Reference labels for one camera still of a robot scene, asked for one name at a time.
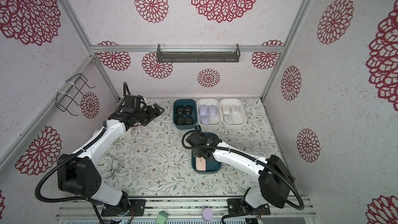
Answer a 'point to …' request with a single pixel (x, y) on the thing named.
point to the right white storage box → (239, 121)
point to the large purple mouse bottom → (213, 110)
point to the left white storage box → (214, 121)
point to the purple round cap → (207, 214)
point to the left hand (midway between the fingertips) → (159, 113)
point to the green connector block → (161, 218)
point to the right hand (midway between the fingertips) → (196, 146)
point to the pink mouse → (200, 164)
